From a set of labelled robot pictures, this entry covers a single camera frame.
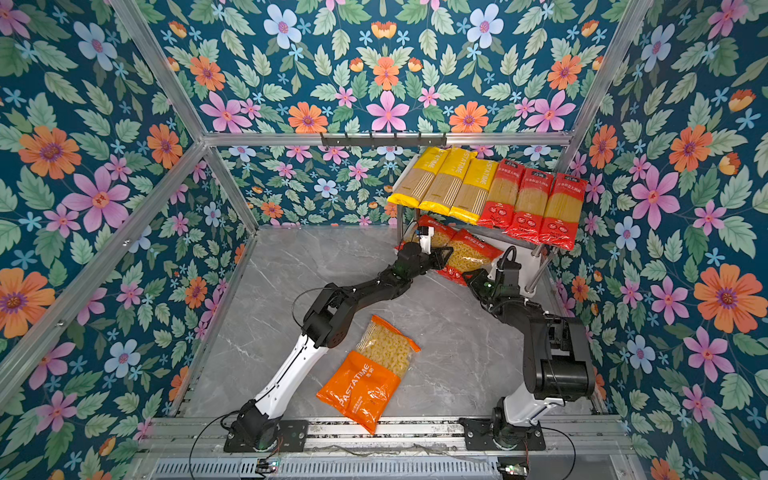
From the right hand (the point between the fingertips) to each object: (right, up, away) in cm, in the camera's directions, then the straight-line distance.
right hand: (465, 273), depth 94 cm
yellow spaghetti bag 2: (-9, +22, -15) cm, 29 cm away
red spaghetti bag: (+12, +18, -20) cm, 30 cm away
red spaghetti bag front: (+5, +19, -19) cm, 27 cm away
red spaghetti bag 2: (+21, +17, -20) cm, 33 cm away
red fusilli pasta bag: (+3, +6, +4) cm, 8 cm away
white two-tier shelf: (+12, +4, -17) cm, 21 cm away
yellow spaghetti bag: (-17, +23, -15) cm, 33 cm away
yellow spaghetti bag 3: (-2, +20, -17) cm, 27 cm away
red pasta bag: (-6, +12, +9) cm, 16 cm away
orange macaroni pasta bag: (-30, -29, -15) cm, 45 cm away
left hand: (-2, +10, +1) cm, 10 cm away
